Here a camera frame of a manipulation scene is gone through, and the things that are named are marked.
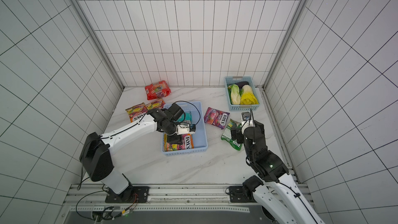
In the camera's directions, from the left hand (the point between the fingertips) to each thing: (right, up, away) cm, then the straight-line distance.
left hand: (175, 138), depth 81 cm
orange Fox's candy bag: (-16, +18, +26) cm, 35 cm away
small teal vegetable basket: (+37, +36, +37) cm, 63 cm away
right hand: (+32, +11, -9) cm, 35 cm away
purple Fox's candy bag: (+23, +9, +18) cm, 31 cm away
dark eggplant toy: (+44, +32, +33) cm, 63 cm away
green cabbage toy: (+38, +21, +22) cm, 49 cm away
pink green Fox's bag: (-30, +12, +20) cm, 38 cm away
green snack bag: (+30, -1, +11) cm, 32 cm away
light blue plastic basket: (+13, -5, +9) cm, 17 cm away
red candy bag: (-19, +27, +30) cm, 45 cm away
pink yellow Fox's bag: (+6, -3, +2) cm, 7 cm away
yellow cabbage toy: (+45, +23, +19) cm, 54 cm away
